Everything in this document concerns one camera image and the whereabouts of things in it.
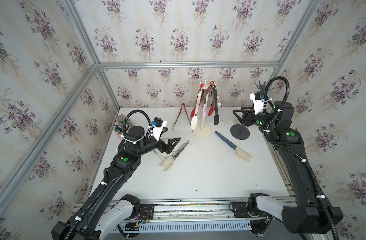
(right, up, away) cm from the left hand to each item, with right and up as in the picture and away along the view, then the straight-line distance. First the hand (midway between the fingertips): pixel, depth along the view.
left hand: (173, 133), depth 68 cm
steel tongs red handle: (+4, +20, +54) cm, 58 cm away
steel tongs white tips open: (-9, -16, +23) cm, 29 cm away
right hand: (+32, +12, +1) cm, 34 cm away
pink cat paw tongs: (+16, +13, +10) cm, 23 cm away
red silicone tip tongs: (+21, +13, +17) cm, 31 cm away
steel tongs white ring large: (+11, +5, +12) cm, 17 cm away
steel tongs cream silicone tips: (-5, -19, +17) cm, 26 cm away
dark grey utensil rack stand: (+46, -2, +36) cm, 58 cm away
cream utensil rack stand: (+17, -2, +36) cm, 40 cm away
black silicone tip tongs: (+24, +7, +17) cm, 31 cm away
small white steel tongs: (+25, +17, +16) cm, 34 cm away
